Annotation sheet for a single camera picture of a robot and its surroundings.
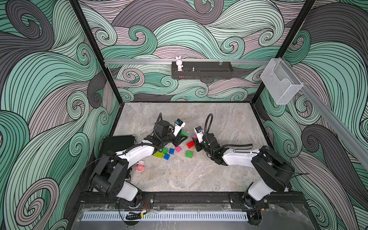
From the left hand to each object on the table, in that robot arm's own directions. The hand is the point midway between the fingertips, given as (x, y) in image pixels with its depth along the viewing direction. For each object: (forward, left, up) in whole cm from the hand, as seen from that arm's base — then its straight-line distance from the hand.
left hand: (185, 133), depth 84 cm
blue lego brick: (-9, +11, -13) cm, 19 cm away
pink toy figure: (-16, +27, -12) cm, 33 cm away
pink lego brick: (-3, -6, +3) cm, 7 cm away
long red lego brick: (-2, -4, -9) cm, 10 cm away
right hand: (+1, -6, -6) cm, 9 cm away
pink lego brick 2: (-3, +5, -14) cm, 15 cm away
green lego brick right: (-7, -3, -14) cm, 15 cm away
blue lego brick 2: (-5, +9, -13) cm, 16 cm away
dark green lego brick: (-1, +1, +2) cm, 3 cm away
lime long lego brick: (-7, +17, -13) cm, 23 cm away
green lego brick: (-5, +13, -12) cm, 18 cm away
